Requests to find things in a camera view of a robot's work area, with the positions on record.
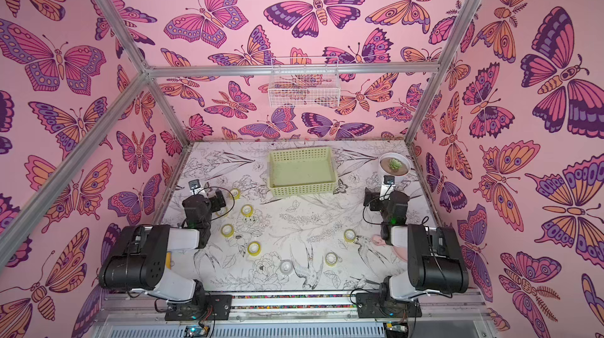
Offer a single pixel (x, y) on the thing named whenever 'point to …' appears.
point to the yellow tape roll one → (236, 193)
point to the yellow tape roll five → (331, 259)
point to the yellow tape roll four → (254, 248)
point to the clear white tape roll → (285, 266)
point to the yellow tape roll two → (247, 210)
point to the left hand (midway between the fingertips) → (209, 189)
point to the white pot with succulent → (394, 163)
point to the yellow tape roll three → (227, 230)
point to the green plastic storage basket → (301, 171)
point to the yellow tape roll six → (349, 235)
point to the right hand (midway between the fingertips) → (375, 187)
